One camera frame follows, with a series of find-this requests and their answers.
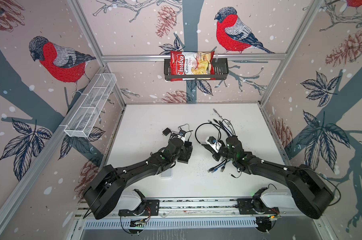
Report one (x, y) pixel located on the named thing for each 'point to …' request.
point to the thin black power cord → (190, 133)
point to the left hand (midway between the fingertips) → (185, 144)
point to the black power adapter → (166, 131)
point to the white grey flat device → (166, 174)
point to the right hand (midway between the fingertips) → (205, 147)
